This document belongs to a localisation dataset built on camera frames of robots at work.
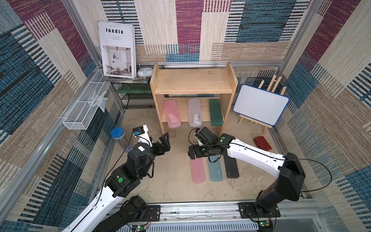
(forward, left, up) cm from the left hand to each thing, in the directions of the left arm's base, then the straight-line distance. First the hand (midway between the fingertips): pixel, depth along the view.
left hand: (161, 135), depth 67 cm
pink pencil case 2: (+19, -4, -7) cm, 21 cm away
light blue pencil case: (-4, -28, -31) cm, 42 cm away
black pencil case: (-3, -38, -31) cm, 49 cm away
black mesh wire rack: (+51, +28, -19) cm, 61 cm away
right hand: (+1, -16, -17) cm, 23 cm away
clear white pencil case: (+21, -17, -8) cm, 28 cm away
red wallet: (+12, -61, -28) cm, 68 cm away
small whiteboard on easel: (+26, -59, -10) cm, 66 cm away
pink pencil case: (-5, -18, -29) cm, 35 cm away
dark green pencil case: (+21, -29, -8) cm, 36 cm away
